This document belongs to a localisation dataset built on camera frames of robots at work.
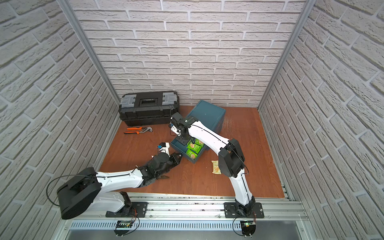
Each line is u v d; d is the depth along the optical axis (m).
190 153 0.85
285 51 0.86
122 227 0.71
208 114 0.88
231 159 0.51
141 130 1.04
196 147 0.87
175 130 0.80
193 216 0.73
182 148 0.83
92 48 0.86
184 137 0.76
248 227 0.70
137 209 0.73
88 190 0.43
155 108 0.97
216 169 0.87
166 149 0.77
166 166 0.65
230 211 0.73
